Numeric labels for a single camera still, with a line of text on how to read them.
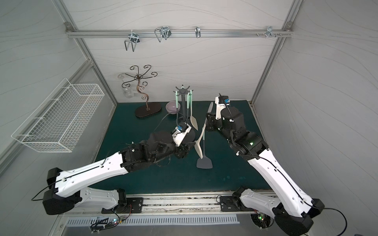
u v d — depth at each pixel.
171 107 1.12
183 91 0.72
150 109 1.14
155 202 0.75
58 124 0.69
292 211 0.38
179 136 0.53
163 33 0.76
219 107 0.55
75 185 0.40
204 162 0.86
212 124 0.56
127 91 1.00
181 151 0.56
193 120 0.89
